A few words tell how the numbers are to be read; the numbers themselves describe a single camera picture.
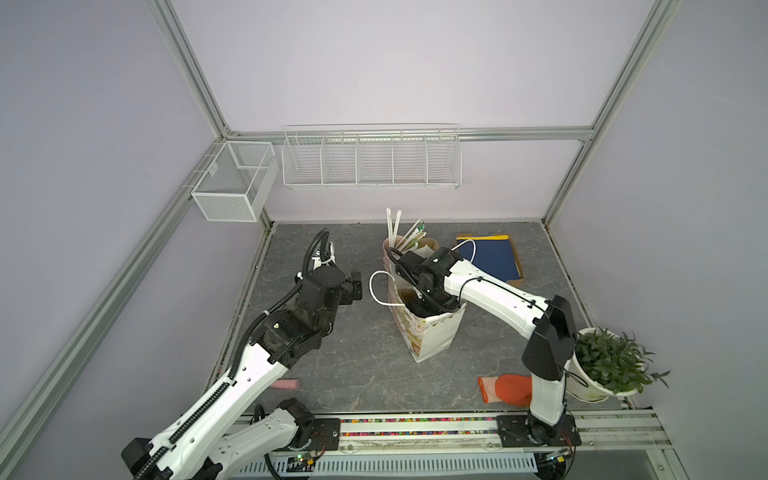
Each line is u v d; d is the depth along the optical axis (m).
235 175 1.03
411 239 0.94
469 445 0.74
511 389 0.80
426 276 0.58
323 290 0.48
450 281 0.56
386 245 1.00
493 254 1.08
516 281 1.00
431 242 1.08
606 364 0.67
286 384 0.80
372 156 0.99
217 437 0.41
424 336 0.72
